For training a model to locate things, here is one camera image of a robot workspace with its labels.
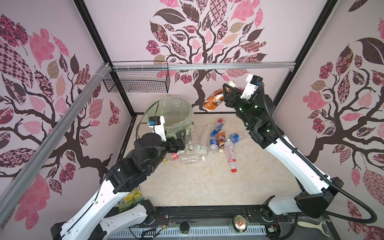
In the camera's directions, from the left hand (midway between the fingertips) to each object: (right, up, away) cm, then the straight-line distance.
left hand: (175, 133), depth 59 cm
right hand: (+22, +21, -1) cm, 30 cm away
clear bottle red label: (-5, -16, +31) cm, 35 cm away
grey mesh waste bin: (-3, +12, +35) cm, 37 cm away
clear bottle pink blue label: (+26, +5, +48) cm, 54 cm away
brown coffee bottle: (+25, -7, +40) cm, 48 cm away
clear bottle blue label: (+21, -8, +38) cm, 44 cm away
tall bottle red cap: (+30, -13, +33) cm, 47 cm away
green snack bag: (-26, -36, +18) cm, 48 cm away
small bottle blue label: (+34, -5, +37) cm, 50 cm away
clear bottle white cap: (+5, -18, +36) cm, 40 cm away
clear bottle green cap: (+7, -2, +42) cm, 42 cm away
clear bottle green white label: (+12, -12, +33) cm, 37 cm away
